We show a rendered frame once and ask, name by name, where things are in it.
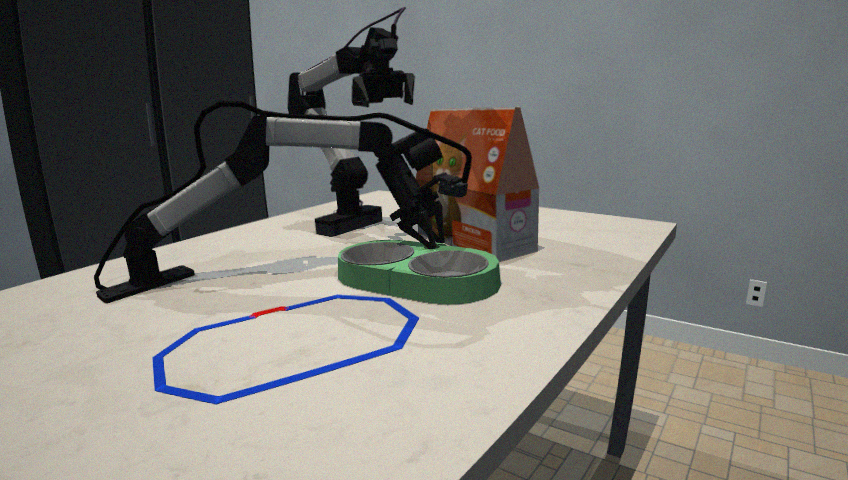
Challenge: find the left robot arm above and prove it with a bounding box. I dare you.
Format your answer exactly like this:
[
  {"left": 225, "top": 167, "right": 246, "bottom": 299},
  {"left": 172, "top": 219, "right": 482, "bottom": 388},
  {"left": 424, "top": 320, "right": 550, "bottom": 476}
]
[{"left": 288, "top": 27, "right": 399, "bottom": 225}]

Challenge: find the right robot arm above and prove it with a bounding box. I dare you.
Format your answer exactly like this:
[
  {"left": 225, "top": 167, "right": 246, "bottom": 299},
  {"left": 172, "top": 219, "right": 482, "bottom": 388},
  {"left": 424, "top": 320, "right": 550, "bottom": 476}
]
[{"left": 96, "top": 115, "right": 442, "bottom": 303}]

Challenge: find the grey steel bowl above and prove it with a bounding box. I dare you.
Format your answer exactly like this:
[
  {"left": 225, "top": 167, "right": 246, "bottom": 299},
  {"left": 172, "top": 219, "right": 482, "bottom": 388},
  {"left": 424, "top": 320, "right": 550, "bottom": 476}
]
[
  {"left": 341, "top": 242, "right": 414, "bottom": 265},
  {"left": 408, "top": 250, "right": 488, "bottom": 278}
]

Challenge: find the green double-bowl pet feeder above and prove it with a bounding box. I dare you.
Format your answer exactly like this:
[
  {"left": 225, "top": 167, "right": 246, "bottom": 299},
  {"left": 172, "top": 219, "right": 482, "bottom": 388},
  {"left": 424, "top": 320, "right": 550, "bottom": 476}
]
[{"left": 338, "top": 240, "right": 501, "bottom": 305}]

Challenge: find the blue tape outline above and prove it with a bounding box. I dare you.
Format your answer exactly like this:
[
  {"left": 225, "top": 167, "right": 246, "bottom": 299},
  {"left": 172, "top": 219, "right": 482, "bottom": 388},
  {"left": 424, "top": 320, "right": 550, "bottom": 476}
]
[{"left": 152, "top": 295, "right": 419, "bottom": 404}]

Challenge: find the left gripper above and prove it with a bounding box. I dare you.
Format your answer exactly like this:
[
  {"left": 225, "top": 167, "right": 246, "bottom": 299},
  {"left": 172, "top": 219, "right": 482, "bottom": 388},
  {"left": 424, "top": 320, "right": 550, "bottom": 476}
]
[{"left": 352, "top": 51, "right": 415, "bottom": 107}]

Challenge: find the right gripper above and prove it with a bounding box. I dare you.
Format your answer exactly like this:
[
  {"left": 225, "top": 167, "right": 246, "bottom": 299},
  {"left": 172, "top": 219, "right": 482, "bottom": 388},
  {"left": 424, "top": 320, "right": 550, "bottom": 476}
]
[{"left": 388, "top": 172, "right": 462, "bottom": 249}]

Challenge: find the orange cat food box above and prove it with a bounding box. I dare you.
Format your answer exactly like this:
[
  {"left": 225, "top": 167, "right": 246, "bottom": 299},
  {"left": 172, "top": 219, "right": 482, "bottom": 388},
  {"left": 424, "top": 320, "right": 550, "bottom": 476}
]
[{"left": 416, "top": 107, "right": 539, "bottom": 262}]

